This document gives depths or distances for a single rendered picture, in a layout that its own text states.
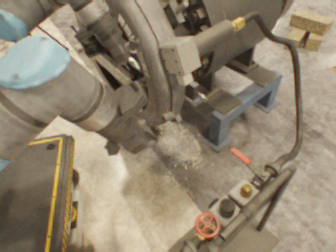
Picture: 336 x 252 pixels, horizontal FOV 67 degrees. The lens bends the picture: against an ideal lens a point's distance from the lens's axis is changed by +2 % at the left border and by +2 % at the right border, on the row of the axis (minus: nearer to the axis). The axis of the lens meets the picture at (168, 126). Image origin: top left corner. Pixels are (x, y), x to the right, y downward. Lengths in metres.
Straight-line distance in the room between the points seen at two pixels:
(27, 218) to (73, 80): 0.85
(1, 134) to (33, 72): 0.10
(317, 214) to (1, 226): 1.38
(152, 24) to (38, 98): 0.60
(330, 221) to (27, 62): 1.39
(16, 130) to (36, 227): 0.76
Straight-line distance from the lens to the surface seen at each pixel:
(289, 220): 1.42
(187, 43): 0.85
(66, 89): 0.39
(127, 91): 0.48
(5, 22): 0.75
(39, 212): 1.16
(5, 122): 0.41
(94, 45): 1.29
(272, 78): 1.67
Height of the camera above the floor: 1.25
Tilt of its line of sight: 48 degrees down
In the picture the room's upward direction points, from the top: 6 degrees counter-clockwise
